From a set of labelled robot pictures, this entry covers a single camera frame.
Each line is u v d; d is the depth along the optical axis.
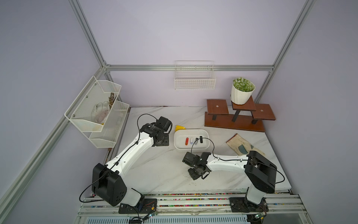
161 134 0.57
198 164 0.63
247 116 1.10
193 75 0.98
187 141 0.99
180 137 1.01
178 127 1.08
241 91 0.82
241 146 0.96
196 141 0.98
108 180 0.40
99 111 0.78
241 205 0.73
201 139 1.01
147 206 0.73
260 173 0.45
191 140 0.99
